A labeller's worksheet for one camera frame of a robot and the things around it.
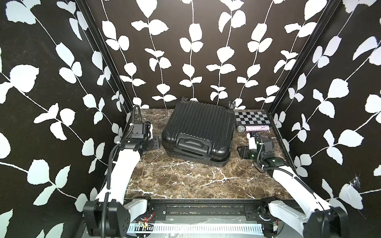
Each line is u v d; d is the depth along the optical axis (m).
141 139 0.59
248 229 0.70
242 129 1.04
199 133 0.82
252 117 1.14
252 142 0.74
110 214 0.38
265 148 0.62
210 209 0.77
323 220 0.38
